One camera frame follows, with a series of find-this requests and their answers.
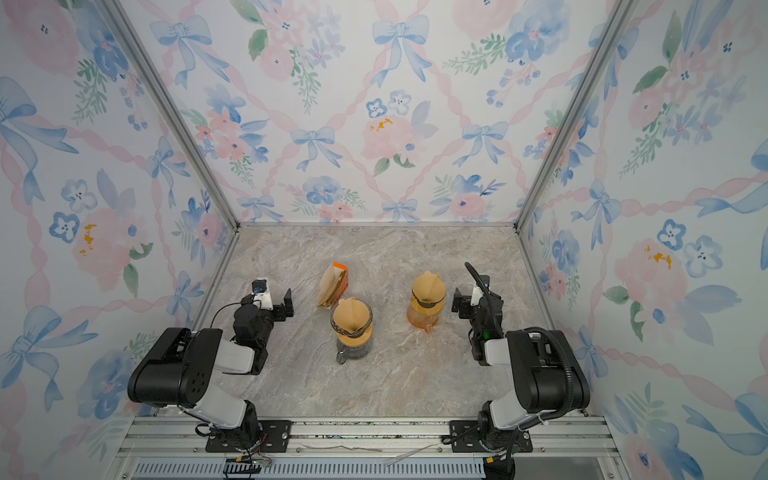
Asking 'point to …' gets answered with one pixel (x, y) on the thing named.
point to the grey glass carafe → (345, 352)
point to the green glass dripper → (433, 307)
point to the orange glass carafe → (423, 321)
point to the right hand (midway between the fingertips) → (473, 288)
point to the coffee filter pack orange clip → (333, 284)
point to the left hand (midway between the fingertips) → (275, 288)
